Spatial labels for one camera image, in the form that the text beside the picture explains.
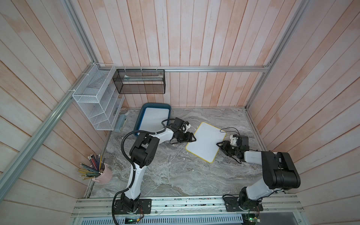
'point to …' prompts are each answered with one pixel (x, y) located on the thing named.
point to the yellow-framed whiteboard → (207, 137)
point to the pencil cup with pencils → (96, 169)
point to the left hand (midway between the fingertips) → (192, 142)
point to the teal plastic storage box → (151, 116)
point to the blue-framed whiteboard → (151, 116)
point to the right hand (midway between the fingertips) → (218, 144)
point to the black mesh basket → (140, 81)
